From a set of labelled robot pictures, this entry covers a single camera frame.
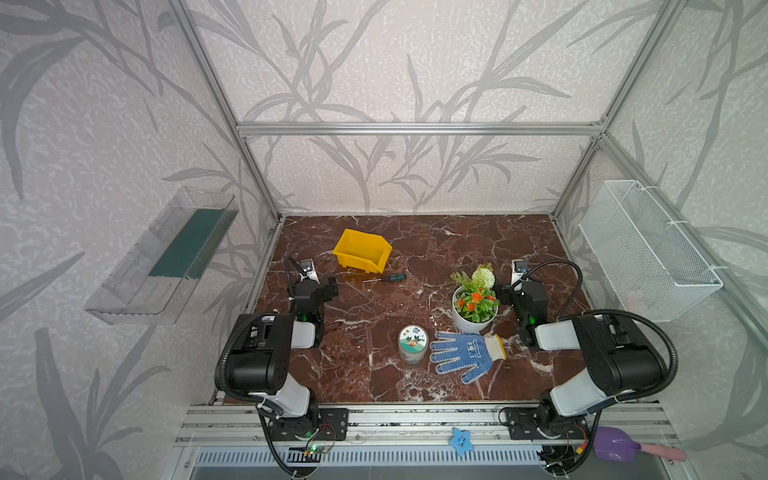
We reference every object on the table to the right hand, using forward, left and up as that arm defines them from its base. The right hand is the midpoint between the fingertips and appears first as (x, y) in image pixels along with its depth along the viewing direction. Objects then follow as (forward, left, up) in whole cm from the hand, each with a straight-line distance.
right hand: (512, 274), depth 94 cm
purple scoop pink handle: (-45, -16, -7) cm, 48 cm away
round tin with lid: (-22, +32, +1) cm, 39 cm away
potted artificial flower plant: (-16, +16, +10) cm, 25 cm away
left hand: (0, +63, +1) cm, 63 cm away
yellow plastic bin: (+13, +50, -3) cm, 52 cm away
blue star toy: (-44, +21, -6) cm, 49 cm away
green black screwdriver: (+3, +39, -6) cm, 40 cm away
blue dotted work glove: (-22, +16, -7) cm, 28 cm away
